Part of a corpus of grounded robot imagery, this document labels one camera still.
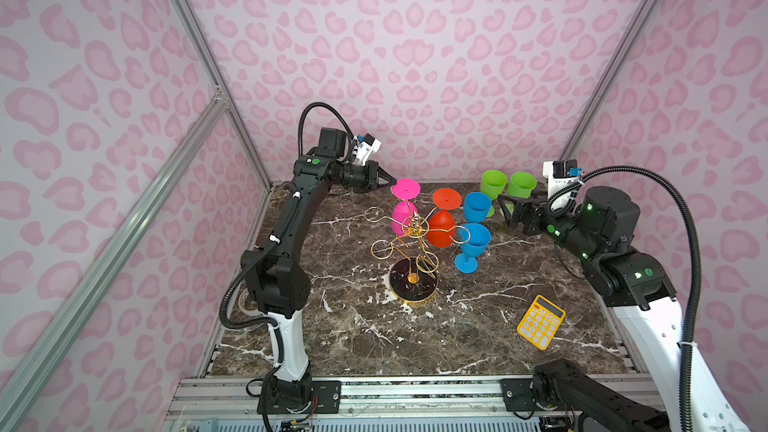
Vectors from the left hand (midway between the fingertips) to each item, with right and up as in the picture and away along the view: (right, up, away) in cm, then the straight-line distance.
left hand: (396, 177), depth 77 cm
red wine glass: (+12, -13, +4) cm, 18 cm away
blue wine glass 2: (+23, -18, +12) cm, 32 cm away
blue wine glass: (+25, -8, +15) cm, 30 cm away
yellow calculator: (+41, -40, +6) cm, 57 cm away
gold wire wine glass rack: (+5, -29, +14) cm, 33 cm away
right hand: (+25, -5, -16) cm, 30 cm away
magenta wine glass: (+3, -3, +1) cm, 4 cm away
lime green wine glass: (+33, 0, +23) cm, 40 cm away
